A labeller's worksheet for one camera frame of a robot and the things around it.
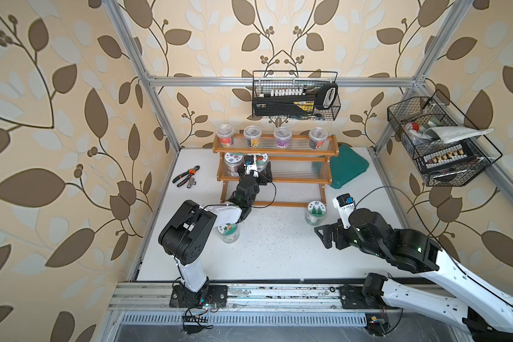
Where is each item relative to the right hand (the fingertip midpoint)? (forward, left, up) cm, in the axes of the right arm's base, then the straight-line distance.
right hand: (326, 226), depth 68 cm
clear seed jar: (+33, +33, +12) cm, 48 cm away
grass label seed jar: (+13, -1, -14) cm, 19 cm away
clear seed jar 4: (+30, -1, +11) cm, 32 cm away
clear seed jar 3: (+31, +12, +12) cm, 35 cm away
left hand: (+30, +20, -1) cm, 36 cm away
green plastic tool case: (+45, -27, -24) cm, 58 cm away
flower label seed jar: (+28, +32, +1) cm, 43 cm away
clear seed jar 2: (+32, +23, +12) cm, 41 cm away
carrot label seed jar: (+5, +34, -15) cm, 38 cm away
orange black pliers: (+39, +59, -21) cm, 74 cm away
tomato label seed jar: (+29, +20, +1) cm, 35 cm away
